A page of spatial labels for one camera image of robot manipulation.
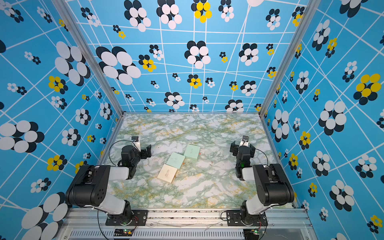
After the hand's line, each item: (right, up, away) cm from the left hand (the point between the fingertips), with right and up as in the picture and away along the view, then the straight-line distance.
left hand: (144, 144), depth 94 cm
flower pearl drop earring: (+43, -12, -1) cm, 45 cm away
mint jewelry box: (+30, -5, 0) cm, 31 cm away
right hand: (+64, +1, -2) cm, 64 cm away
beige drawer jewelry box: (+16, -16, -9) cm, 25 cm away
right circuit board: (+59, -39, -25) cm, 75 cm away
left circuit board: (-3, -41, -22) cm, 46 cm away
